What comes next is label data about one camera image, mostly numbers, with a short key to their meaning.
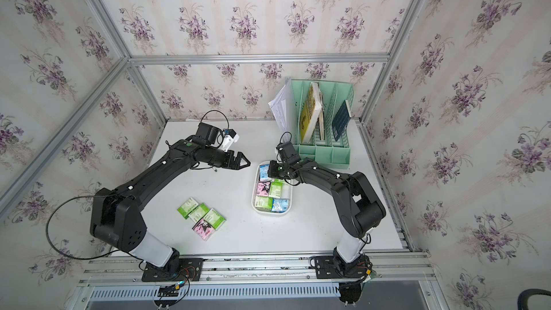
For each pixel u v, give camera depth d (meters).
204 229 0.80
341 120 1.06
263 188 0.90
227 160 0.73
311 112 0.93
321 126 1.04
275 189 0.90
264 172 0.91
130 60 0.93
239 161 0.73
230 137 0.76
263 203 0.86
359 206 0.47
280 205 0.86
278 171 0.80
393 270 0.73
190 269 0.73
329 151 0.99
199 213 0.84
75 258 0.41
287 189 0.93
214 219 0.82
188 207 0.86
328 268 0.73
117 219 0.43
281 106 0.89
